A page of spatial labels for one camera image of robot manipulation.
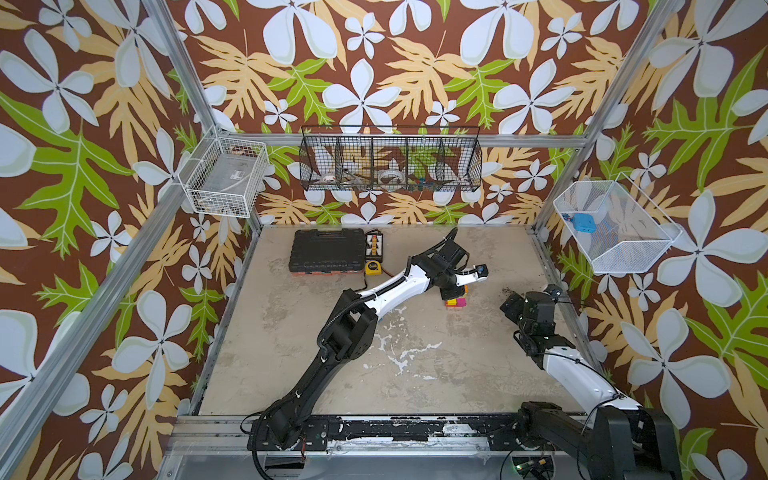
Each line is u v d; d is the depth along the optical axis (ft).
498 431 2.39
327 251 3.73
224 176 2.84
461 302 3.07
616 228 2.71
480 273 2.63
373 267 3.43
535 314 2.17
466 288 2.85
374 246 3.66
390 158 3.22
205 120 2.85
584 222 2.82
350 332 1.92
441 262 2.42
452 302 3.06
